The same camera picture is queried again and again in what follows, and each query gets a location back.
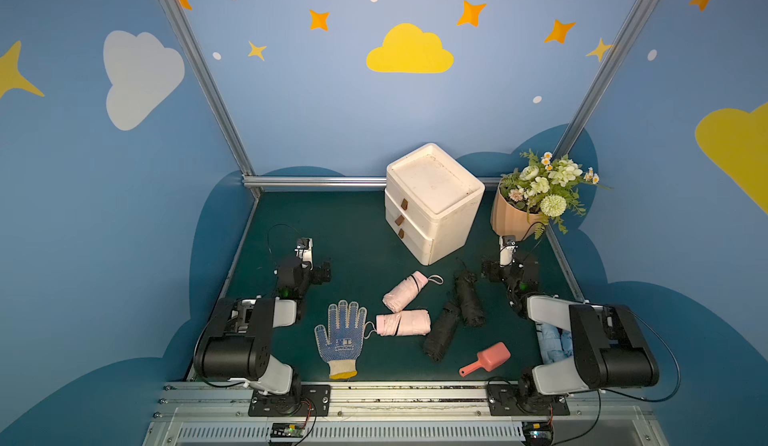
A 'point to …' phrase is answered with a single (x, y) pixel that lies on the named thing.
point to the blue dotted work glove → (342, 340)
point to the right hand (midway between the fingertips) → (504, 253)
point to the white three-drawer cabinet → (431, 203)
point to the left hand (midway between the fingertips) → (313, 254)
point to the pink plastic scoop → (488, 359)
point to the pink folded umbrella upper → (397, 296)
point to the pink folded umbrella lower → (405, 323)
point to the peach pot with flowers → (541, 192)
